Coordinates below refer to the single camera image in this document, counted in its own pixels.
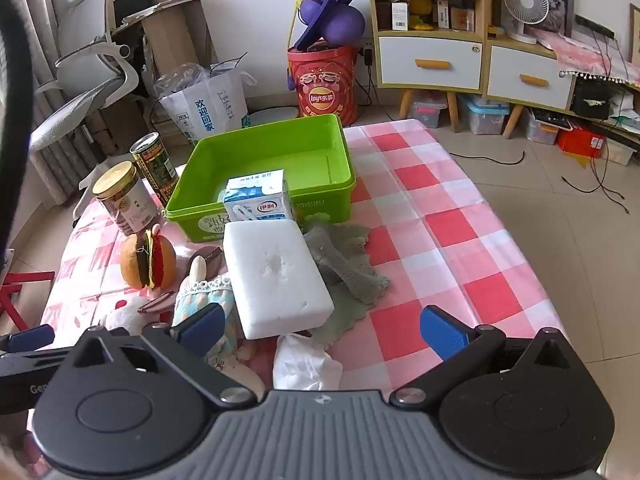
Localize white desk fan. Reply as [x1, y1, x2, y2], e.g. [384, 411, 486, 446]
[502, 0, 551, 45]

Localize clear storage box pink contents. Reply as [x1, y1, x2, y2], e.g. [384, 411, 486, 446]
[410, 92, 448, 128]

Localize brown packet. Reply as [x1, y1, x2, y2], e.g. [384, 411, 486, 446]
[137, 291, 177, 315]

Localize white tissue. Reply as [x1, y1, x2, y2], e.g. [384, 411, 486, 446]
[272, 332, 343, 392]

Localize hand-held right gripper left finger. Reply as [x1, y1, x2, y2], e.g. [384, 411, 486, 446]
[60, 304, 258, 408]

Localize blue and white milk carton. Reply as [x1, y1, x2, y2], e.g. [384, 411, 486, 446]
[222, 169, 296, 223]

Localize burger plush toy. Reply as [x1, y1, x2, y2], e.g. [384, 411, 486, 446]
[120, 227, 178, 291]

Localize clear plastic bag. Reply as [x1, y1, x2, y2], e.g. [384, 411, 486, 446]
[154, 62, 211, 101]

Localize pale blue basin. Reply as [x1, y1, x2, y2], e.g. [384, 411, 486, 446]
[247, 106, 301, 128]

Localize black floor cable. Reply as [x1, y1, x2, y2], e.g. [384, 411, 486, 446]
[560, 160, 631, 216]
[450, 150, 526, 166]

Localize white paper bag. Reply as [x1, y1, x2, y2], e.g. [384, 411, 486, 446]
[159, 62, 251, 145]

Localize dark picture frame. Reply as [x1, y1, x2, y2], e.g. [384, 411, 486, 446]
[527, 0, 576, 38]

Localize white office chair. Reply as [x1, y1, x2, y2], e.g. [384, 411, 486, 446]
[27, 0, 141, 206]

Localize tall wooden drawer cabinet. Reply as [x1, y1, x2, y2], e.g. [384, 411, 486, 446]
[364, 0, 488, 133]

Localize green plastic bin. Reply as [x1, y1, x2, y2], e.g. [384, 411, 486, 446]
[164, 113, 357, 245]

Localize low wooden drawer cabinet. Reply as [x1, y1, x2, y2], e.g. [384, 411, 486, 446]
[485, 35, 578, 140]

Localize purple hopper ball toy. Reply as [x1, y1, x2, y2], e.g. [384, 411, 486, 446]
[287, 0, 367, 52]

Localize red stool frame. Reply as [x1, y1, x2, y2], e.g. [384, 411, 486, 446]
[0, 270, 56, 321]

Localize grey curtain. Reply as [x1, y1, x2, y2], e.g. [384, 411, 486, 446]
[0, 0, 68, 126]

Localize pink patterned cloth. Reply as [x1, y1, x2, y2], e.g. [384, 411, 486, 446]
[530, 25, 640, 86]

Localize dark green printed can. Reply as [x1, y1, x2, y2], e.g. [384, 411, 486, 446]
[130, 132, 180, 208]

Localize green knitted cloth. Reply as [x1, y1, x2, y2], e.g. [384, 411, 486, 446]
[300, 217, 391, 351]

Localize gold lid white can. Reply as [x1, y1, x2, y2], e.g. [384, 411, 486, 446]
[91, 161, 160, 237]

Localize white foam block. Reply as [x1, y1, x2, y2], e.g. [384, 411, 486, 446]
[222, 220, 336, 341]

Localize clear storage box blue lid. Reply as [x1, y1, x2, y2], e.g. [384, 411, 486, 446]
[460, 95, 511, 136]

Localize plush doll with lace dress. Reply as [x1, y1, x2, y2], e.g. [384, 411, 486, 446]
[100, 255, 266, 396]

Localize black bag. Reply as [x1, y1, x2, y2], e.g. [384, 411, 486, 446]
[572, 80, 611, 121]

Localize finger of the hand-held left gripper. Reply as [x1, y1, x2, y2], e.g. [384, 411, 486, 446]
[0, 324, 56, 353]

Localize pink checkered tablecloth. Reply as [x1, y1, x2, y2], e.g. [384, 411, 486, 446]
[30, 119, 568, 411]

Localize red snack bucket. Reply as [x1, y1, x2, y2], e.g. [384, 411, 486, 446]
[286, 45, 361, 127]

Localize red box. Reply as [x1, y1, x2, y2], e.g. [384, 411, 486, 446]
[557, 127, 608, 158]

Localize wooden desk shelf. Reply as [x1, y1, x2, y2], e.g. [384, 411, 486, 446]
[107, 0, 216, 91]

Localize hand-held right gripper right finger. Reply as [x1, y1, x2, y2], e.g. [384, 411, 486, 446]
[391, 305, 583, 407]

